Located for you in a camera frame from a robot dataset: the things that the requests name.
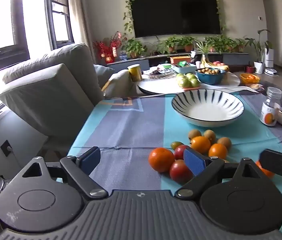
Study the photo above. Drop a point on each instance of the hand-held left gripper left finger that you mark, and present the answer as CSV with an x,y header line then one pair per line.
x,y
91,158

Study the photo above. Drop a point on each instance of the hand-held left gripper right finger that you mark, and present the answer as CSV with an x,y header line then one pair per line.
x,y
193,161

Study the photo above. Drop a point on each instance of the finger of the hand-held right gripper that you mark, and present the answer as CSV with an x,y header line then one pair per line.
x,y
276,161

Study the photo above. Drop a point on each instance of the small orange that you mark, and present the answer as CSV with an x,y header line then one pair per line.
x,y
264,172
218,151
200,144

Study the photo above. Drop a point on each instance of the red apple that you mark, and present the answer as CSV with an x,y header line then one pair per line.
x,y
179,152
179,172

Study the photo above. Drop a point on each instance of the small green-brown mango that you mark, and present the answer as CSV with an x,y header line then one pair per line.
x,y
176,145

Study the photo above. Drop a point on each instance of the brown kiwi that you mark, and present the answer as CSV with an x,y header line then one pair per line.
x,y
194,134
209,135
224,142

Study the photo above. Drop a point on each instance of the large orange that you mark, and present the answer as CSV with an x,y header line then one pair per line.
x,y
161,160

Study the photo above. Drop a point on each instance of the white bowl with blue stripes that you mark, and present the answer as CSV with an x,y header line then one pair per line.
x,y
206,110

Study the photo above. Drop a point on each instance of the pile of small brown fruits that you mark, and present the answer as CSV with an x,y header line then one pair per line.
x,y
208,71

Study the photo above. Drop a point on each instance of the blue patterned tablecloth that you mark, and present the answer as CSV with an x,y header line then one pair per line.
x,y
131,130

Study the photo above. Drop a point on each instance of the glass jar with orange label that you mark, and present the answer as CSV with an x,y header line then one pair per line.
x,y
269,110

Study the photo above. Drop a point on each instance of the green apple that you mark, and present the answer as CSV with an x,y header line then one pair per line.
x,y
184,82
190,75
180,76
195,82

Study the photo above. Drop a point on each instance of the grey sofa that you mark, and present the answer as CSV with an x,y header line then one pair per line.
x,y
51,87

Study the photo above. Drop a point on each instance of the round white table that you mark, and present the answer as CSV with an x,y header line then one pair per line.
x,y
161,85

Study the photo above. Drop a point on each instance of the blue-grey pillow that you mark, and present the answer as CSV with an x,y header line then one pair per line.
x,y
103,75

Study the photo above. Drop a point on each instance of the orange basket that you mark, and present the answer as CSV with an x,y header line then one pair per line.
x,y
249,78

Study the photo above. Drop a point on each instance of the light blue tray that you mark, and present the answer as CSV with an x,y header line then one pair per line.
x,y
184,68

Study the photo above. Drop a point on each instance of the glass plate with dark food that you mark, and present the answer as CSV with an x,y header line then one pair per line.
x,y
161,73

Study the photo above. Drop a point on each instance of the gold can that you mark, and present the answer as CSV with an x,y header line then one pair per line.
x,y
135,73

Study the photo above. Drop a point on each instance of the bunch of bananas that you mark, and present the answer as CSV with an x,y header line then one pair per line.
x,y
211,63

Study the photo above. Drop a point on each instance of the orange box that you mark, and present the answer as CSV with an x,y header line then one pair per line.
x,y
179,60

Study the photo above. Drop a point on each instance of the white air purifier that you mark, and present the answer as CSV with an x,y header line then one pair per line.
x,y
269,57

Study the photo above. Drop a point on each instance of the red festive decoration plant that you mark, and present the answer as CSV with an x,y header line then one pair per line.
x,y
108,47

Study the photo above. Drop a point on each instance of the tall plant in white pot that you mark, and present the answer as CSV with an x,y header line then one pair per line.
x,y
258,50

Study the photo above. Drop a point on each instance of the spider plant in vase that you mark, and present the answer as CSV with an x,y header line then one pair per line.
x,y
203,48

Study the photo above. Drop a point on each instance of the potted green plant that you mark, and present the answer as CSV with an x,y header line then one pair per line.
x,y
218,42
188,43
239,45
133,47
171,43

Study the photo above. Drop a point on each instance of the green vine around television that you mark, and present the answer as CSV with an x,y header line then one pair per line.
x,y
128,25

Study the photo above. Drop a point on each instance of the beige curtain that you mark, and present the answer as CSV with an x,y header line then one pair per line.
x,y
81,17

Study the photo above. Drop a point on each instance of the black television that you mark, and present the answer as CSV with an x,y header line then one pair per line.
x,y
176,12

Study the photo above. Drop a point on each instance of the wall outlet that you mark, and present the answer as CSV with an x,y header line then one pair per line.
x,y
6,148

